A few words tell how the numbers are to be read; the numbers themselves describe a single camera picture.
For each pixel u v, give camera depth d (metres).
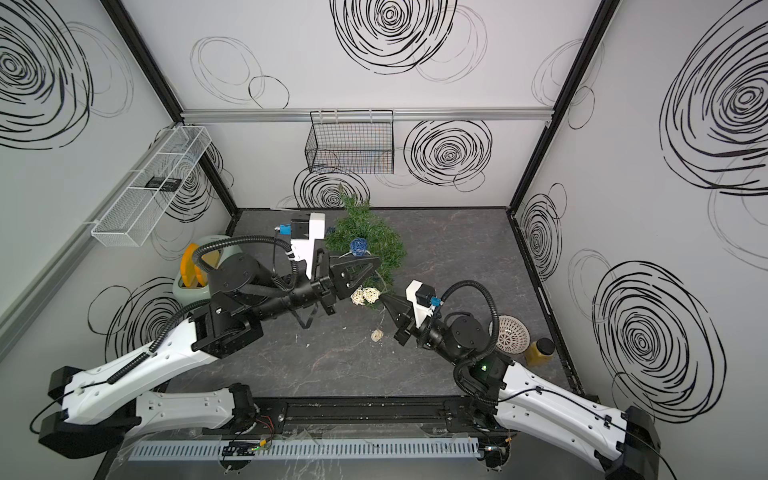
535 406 0.49
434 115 1.77
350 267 0.43
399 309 0.58
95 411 0.39
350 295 0.45
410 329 0.56
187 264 0.77
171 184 0.78
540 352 0.77
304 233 0.40
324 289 0.41
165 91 0.85
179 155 0.81
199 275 0.78
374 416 0.76
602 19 0.72
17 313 0.51
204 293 0.81
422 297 0.52
